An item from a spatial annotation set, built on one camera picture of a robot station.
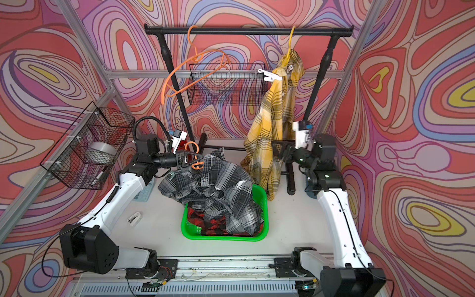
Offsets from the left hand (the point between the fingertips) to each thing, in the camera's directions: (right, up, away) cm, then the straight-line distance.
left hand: (202, 159), depth 71 cm
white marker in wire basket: (-41, -7, +1) cm, 42 cm away
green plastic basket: (-7, -33, +11) cm, 35 cm away
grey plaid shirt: (+6, -11, -2) cm, 12 cm away
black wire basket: (-50, +2, +5) cm, 50 cm away
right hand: (+28, +4, -2) cm, 29 cm away
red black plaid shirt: (+5, -29, +9) cm, 31 cm away
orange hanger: (-2, +1, -1) cm, 3 cm away
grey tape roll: (-39, +2, 0) cm, 39 cm away
